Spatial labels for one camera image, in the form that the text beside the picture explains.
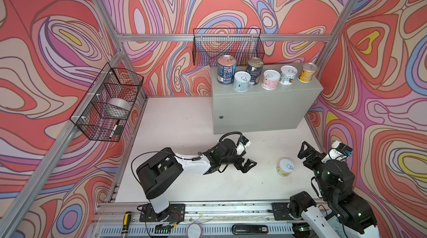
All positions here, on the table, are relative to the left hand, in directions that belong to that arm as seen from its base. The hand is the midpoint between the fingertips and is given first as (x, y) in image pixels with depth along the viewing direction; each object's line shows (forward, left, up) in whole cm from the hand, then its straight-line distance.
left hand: (252, 158), depth 80 cm
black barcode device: (-28, +4, -5) cm, 29 cm away
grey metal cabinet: (+25, -22, +9) cm, 34 cm away
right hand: (-4, -21, +15) cm, 26 cm away
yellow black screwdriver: (-25, +57, -7) cm, 62 cm away
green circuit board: (-27, +41, -12) cm, 51 cm away
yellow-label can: (-3, -17, -5) cm, 18 cm away
